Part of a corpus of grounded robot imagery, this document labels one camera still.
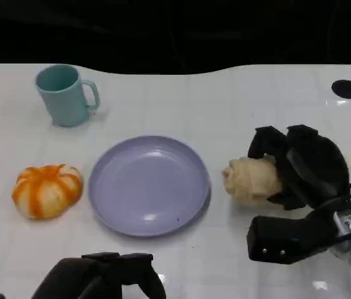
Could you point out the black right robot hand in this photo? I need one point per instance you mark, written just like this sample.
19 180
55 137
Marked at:
315 168

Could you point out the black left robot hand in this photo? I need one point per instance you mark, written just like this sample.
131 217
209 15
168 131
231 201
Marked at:
101 280

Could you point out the beige towel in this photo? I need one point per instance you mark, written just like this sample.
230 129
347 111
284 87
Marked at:
250 180

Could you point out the orange and white bread roll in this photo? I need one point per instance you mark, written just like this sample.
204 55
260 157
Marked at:
46 193

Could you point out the lilac plate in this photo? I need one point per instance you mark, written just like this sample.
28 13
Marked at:
149 187

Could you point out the pale green mug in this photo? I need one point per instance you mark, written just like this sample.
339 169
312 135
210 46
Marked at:
62 99

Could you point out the black backdrop cloth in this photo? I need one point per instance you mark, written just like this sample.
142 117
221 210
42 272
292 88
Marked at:
163 31

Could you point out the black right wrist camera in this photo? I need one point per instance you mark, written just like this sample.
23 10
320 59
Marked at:
281 238

